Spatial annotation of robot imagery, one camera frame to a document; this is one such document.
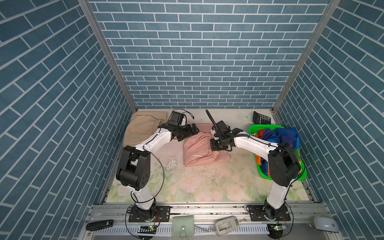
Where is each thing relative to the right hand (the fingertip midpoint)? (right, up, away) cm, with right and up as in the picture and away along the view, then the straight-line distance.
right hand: (210, 145), depth 91 cm
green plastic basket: (+31, +10, +8) cm, 34 cm away
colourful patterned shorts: (+43, +5, +3) cm, 43 cm away
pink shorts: (-8, -3, +3) cm, 9 cm away
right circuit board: (+30, -39, -19) cm, 53 cm away
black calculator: (+39, +17, +21) cm, 47 cm away
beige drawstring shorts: (-48, +13, +14) cm, 52 cm away
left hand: (-10, +8, -1) cm, 13 cm away
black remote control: (-56, -36, -19) cm, 69 cm away
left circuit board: (-32, -38, -19) cm, 53 cm away
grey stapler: (+6, -34, -22) cm, 41 cm away
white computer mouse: (+47, -30, -27) cm, 62 cm away
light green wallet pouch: (-14, -35, -22) cm, 43 cm away
